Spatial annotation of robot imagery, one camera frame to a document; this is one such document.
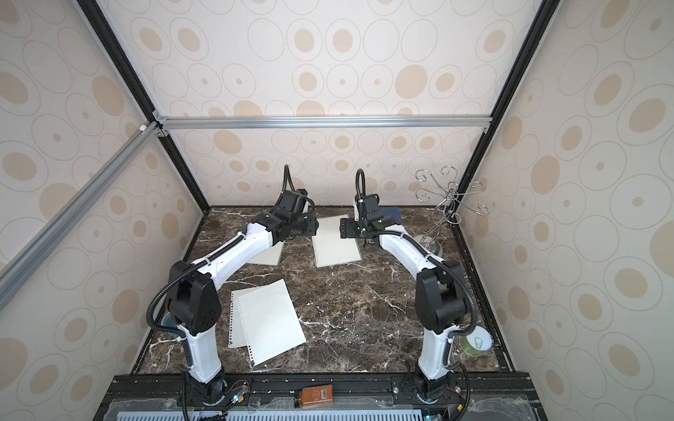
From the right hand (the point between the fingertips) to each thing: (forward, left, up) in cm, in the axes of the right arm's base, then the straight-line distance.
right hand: (362, 225), depth 94 cm
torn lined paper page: (-31, +30, -17) cm, 46 cm away
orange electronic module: (-51, +11, -11) cm, 53 cm away
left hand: (-4, +14, +5) cm, 15 cm away
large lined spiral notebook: (+1, +13, -16) cm, 20 cm away
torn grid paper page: (-36, +40, -15) cm, 55 cm away
